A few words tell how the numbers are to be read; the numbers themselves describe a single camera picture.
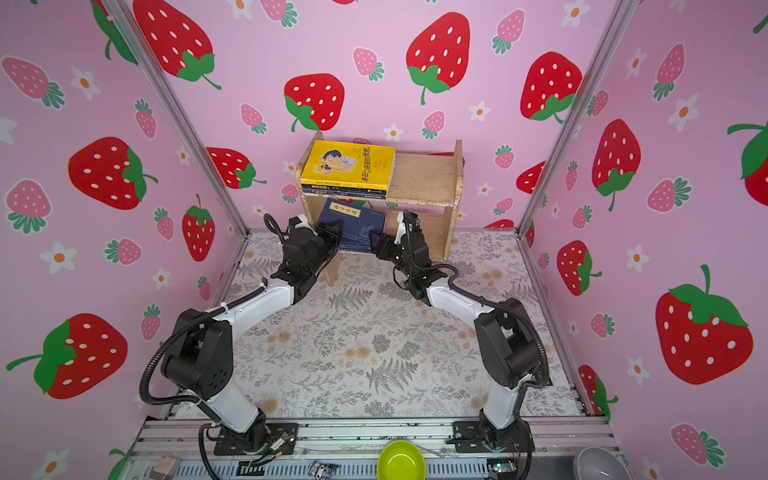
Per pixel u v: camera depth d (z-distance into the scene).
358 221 0.87
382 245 0.76
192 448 0.73
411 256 0.65
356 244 0.84
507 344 0.48
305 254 0.66
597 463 0.68
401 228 0.78
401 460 0.70
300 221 0.79
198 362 0.46
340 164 0.71
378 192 0.68
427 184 0.74
